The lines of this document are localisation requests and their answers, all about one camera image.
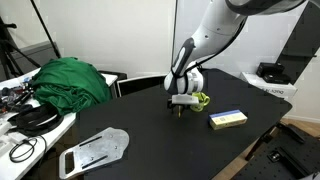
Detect white table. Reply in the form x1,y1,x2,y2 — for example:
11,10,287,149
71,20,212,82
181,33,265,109
0,68,119,180

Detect tall black panel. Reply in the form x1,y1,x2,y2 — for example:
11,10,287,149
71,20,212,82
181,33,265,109
275,0,320,85

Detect black device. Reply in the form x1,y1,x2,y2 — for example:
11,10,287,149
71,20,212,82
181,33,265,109
255,61,292,85

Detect thin black pole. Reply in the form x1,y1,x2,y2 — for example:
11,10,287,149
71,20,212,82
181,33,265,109
172,0,179,66

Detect white cardboard box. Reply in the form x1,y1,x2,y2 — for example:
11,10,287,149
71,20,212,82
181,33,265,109
239,71,298,100

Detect black and red tools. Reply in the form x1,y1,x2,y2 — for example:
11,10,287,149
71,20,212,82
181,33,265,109
0,78,35,113

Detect green cloth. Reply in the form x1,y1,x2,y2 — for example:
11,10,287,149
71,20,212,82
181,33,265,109
30,56,113,116

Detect black optical breadboard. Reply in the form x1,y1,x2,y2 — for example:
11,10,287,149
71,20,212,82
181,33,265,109
232,122,320,180

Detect green ceramic mug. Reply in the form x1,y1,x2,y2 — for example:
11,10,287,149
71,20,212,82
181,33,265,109
190,92,211,113

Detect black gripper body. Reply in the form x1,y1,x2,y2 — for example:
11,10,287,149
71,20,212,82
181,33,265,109
166,99,188,111

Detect thin black cable loop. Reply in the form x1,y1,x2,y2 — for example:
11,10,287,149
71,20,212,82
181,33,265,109
8,136,48,164

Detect white and blue box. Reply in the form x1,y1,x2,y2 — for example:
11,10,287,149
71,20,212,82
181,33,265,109
208,109,249,131

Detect grey metal plate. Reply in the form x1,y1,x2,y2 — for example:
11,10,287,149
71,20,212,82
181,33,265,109
58,126,130,180

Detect large black tripod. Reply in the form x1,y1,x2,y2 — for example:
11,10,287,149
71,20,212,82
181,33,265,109
0,16,42,82

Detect black stand pole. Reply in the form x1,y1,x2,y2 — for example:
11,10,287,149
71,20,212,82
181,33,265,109
29,0,63,60

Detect black white-edged panel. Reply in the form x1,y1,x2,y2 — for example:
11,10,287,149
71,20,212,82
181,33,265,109
116,73,168,98

